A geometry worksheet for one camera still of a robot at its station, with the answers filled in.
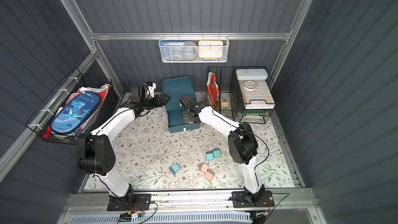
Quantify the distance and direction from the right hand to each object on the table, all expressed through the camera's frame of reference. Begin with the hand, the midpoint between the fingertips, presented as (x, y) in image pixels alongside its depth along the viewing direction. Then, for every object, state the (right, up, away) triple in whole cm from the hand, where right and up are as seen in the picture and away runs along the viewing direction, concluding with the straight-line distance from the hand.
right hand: (193, 114), depth 92 cm
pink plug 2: (+9, -31, -11) cm, 34 cm away
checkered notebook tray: (+38, +12, 0) cm, 39 cm away
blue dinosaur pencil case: (-49, +2, -27) cm, 56 cm away
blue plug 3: (+13, -22, -3) cm, 26 cm away
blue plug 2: (+10, -24, -4) cm, 26 cm away
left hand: (-15, +9, -3) cm, 17 cm away
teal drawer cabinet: (-12, +15, +2) cm, 20 cm away
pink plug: (+6, -29, -9) cm, 31 cm away
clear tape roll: (+35, +18, +5) cm, 40 cm away
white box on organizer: (+37, +26, +8) cm, 46 cm away
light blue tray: (+26, -29, -10) cm, 40 cm away
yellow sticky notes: (+21, +6, +20) cm, 30 cm away
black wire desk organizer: (+21, +20, +24) cm, 38 cm away
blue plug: (-10, -29, -9) cm, 32 cm away
